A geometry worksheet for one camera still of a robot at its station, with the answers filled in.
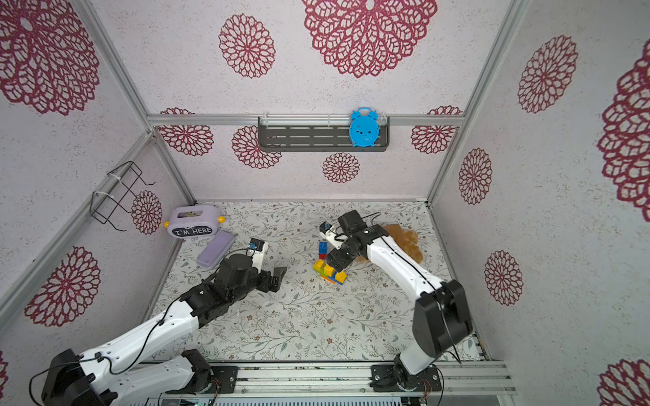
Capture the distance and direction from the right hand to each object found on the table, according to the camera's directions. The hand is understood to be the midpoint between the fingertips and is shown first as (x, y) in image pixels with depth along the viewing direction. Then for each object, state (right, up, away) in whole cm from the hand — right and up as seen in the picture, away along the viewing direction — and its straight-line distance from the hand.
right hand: (337, 251), depth 86 cm
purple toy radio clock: (-57, +10, +15) cm, 60 cm away
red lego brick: (-5, -4, +13) cm, 15 cm away
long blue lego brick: (-1, -10, +5) cm, 12 cm away
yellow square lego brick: (-3, -7, +4) cm, 8 cm away
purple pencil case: (-48, -1, +14) cm, 50 cm away
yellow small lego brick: (-6, -6, +6) cm, 10 cm away
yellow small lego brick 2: (+2, -10, +4) cm, 10 cm away
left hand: (-21, -4, -7) cm, 22 cm away
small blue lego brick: (-5, 0, +9) cm, 10 cm away
